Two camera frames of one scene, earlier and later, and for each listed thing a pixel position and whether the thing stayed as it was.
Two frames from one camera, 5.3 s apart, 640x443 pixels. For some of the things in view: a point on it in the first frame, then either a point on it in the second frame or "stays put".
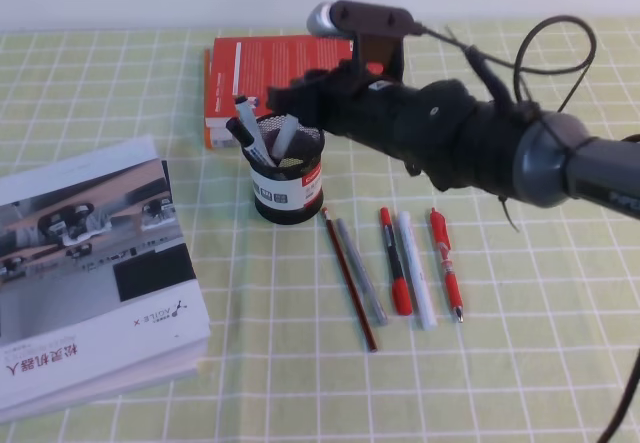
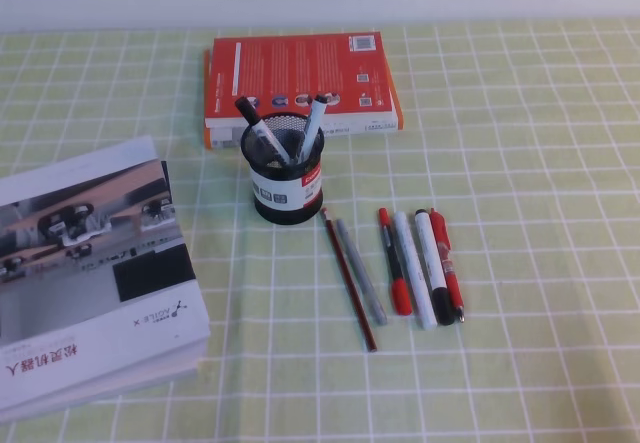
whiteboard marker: [245, 138] → [264, 130]
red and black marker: [401, 291] stays put
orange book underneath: [216, 137] stays put
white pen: [421, 277] stays put
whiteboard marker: [285, 136] → [441, 299]
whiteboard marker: [248, 110] → [316, 115]
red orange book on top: [254, 66] stays put
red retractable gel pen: [440, 230] stays put
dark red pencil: [351, 284] stays put
